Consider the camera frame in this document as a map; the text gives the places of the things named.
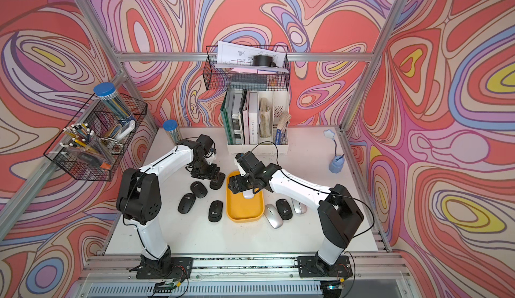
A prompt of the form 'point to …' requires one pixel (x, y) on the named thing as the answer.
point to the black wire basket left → (117, 135)
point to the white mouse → (248, 194)
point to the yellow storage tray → (241, 209)
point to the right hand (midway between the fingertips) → (239, 188)
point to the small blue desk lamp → (336, 164)
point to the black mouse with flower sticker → (284, 209)
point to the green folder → (226, 113)
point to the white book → (253, 117)
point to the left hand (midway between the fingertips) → (213, 177)
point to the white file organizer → (273, 119)
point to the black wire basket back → (223, 79)
